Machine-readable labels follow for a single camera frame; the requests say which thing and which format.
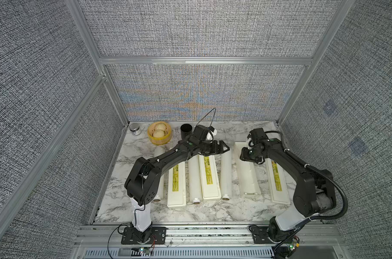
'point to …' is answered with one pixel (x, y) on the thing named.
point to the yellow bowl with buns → (159, 133)
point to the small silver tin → (134, 127)
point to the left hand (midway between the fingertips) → (227, 149)
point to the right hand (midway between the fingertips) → (244, 153)
